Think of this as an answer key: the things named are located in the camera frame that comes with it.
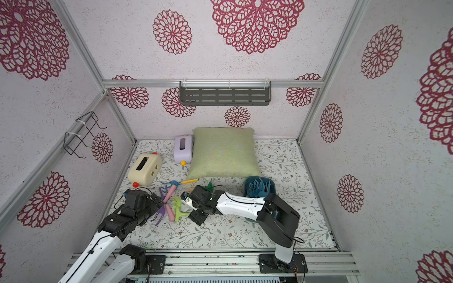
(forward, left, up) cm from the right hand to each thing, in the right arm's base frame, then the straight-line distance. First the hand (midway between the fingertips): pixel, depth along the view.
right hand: (194, 211), depth 84 cm
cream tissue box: (+21, +30, +5) cm, 37 cm away
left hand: (0, +17, +5) cm, 18 cm away
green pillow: (+31, -13, +7) cm, 34 cm away
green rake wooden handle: (+17, -5, -6) cm, 19 cm away
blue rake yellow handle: (+13, -31, -1) cm, 33 cm away
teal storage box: (+18, -28, 0) cm, 33 cm away
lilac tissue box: (+36, +12, +5) cm, 38 cm away
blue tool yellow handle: (+18, +14, -5) cm, 23 cm away
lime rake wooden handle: (+7, +11, -5) cm, 14 cm away
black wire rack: (+20, +49, +28) cm, 60 cm away
